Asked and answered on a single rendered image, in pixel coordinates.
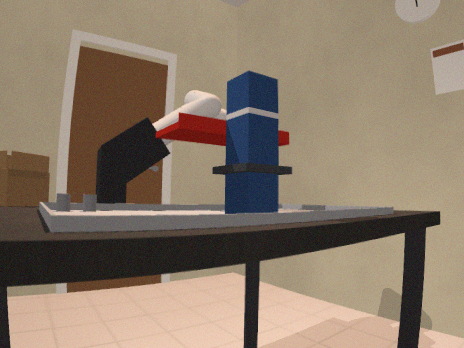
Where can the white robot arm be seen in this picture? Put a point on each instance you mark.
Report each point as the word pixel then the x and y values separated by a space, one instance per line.
pixel 197 103

